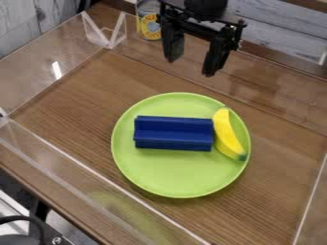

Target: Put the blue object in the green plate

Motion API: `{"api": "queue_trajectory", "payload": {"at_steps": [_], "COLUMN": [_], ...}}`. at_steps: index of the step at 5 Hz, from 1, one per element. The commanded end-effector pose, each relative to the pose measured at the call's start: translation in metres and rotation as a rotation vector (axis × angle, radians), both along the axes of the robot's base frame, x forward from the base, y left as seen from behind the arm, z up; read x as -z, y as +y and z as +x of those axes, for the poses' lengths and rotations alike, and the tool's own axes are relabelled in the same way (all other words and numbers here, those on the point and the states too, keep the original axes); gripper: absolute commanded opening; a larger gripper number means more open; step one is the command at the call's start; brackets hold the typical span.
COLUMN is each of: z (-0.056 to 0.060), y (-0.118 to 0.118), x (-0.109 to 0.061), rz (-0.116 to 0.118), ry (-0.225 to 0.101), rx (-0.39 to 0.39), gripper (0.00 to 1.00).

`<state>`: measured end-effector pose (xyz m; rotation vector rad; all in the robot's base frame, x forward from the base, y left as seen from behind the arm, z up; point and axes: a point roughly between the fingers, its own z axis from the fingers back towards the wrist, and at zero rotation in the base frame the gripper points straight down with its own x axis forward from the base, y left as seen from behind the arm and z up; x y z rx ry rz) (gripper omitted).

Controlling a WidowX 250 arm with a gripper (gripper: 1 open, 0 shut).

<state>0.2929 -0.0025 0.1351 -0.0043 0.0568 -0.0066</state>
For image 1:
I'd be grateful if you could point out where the clear acrylic corner bracket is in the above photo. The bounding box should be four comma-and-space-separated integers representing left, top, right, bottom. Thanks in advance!
80, 11, 128, 50

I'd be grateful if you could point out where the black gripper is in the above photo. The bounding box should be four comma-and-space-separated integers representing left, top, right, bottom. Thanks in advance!
160, 0, 247, 77

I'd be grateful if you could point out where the black cable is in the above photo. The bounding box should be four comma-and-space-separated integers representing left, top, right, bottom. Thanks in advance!
0, 214, 45, 245

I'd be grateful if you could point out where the clear acrylic front wall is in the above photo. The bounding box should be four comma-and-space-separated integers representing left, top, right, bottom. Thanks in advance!
0, 118, 211, 245

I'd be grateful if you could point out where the blue rectangular block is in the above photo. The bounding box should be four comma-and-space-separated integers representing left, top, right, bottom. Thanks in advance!
133, 116, 213, 151

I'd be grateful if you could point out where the green round plate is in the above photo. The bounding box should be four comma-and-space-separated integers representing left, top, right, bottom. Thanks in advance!
111, 92, 249, 198

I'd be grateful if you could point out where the yellow toy banana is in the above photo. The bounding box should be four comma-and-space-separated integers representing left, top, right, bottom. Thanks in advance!
212, 107, 248, 161

